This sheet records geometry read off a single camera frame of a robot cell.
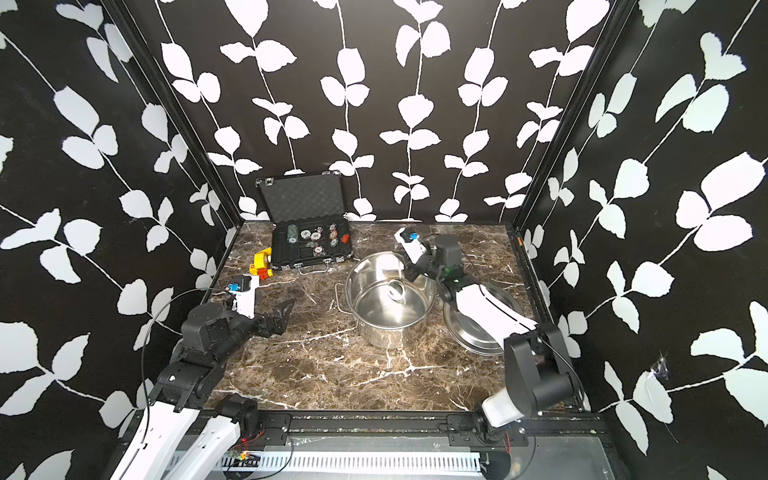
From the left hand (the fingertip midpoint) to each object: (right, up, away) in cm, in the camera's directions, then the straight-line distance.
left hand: (278, 293), depth 72 cm
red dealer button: (+9, +15, +43) cm, 46 cm away
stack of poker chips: (-10, +17, +39) cm, 44 cm away
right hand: (+28, +12, +12) cm, 33 cm away
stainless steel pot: (+25, -6, +24) cm, 35 cm away
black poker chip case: (-5, +20, +43) cm, 48 cm away
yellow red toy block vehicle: (-17, +6, +29) cm, 35 cm away
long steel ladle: (+29, -3, +26) cm, 39 cm away
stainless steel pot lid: (+53, -15, +20) cm, 58 cm away
